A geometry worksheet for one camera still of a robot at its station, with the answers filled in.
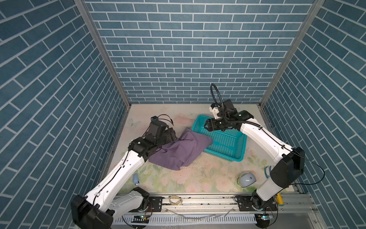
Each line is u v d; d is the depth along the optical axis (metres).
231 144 0.97
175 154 0.83
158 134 0.57
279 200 0.74
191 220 0.77
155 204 0.74
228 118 0.61
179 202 0.74
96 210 0.37
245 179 0.75
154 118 0.67
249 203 0.73
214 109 0.75
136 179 0.79
